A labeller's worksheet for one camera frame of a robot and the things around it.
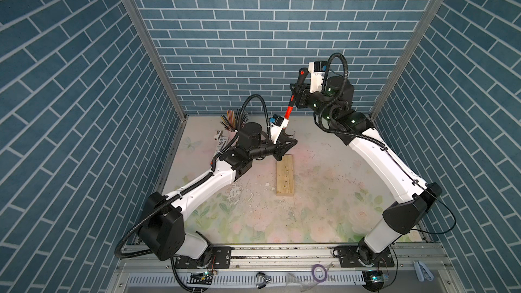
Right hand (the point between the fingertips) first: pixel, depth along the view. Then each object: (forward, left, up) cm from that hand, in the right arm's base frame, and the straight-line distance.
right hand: (295, 85), depth 67 cm
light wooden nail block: (-11, +1, -42) cm, 44 cm away
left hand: (-12, -3, -16) cm, 21 cm away
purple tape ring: (-47, -15, -46) cm, 67 cm away
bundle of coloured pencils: (+12, +28, -32) cm, 44 cm away
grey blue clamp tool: (-43, -48, -44) cm, 78 cm away
